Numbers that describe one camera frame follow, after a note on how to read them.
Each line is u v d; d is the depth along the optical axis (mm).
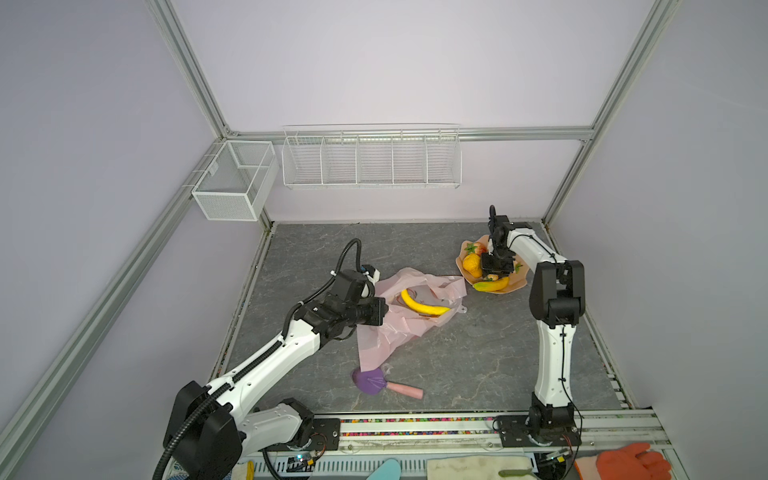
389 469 694
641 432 756
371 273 733
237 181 1019
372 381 805
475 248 1038
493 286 954
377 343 868
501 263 891
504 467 691
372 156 969
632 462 684
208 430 386
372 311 694
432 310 932
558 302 592
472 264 990
